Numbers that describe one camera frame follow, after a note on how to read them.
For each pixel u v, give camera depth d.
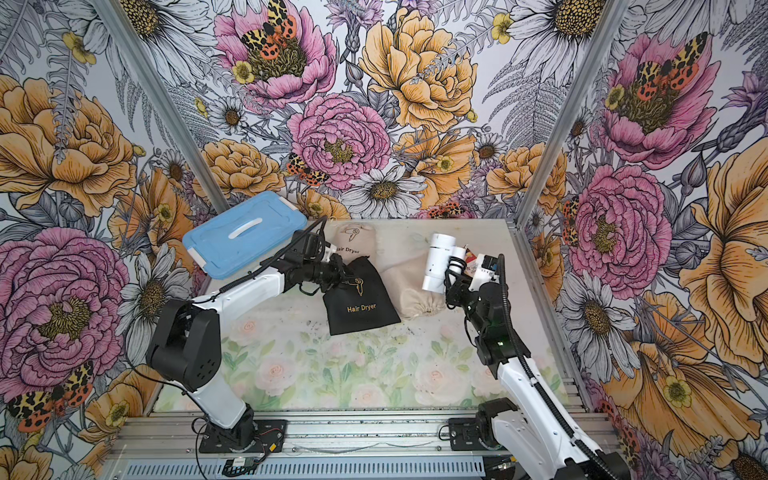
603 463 0.39
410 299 0.92
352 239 1.08
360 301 0.83
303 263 0.72
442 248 0.81
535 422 0.48
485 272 0.69
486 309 0.60
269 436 0.75
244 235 0.94
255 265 0.92
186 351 0.47
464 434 0.74
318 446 0.73
